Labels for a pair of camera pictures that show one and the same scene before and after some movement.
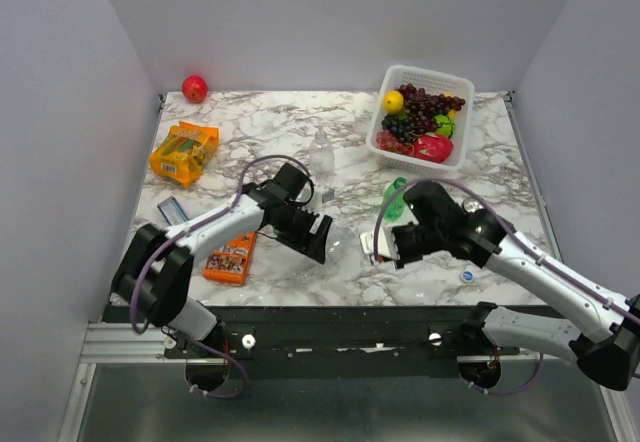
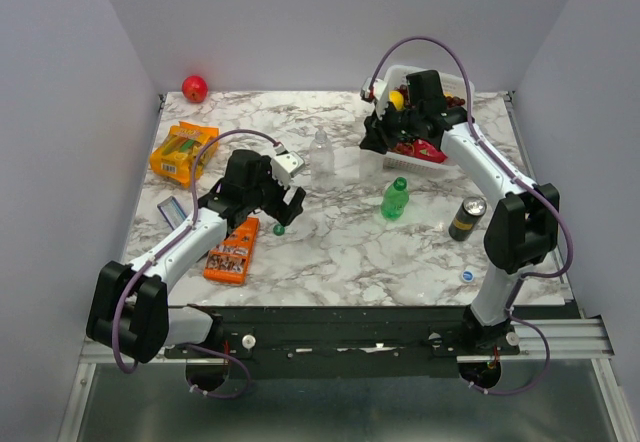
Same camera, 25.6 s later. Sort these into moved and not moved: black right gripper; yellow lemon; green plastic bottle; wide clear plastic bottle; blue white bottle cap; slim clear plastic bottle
Moved: wide clear plastic bottle; black right gripper
Not moved: blue white bottle cap; slim clear plastic bottle; yellow lemon; green plastic bottle
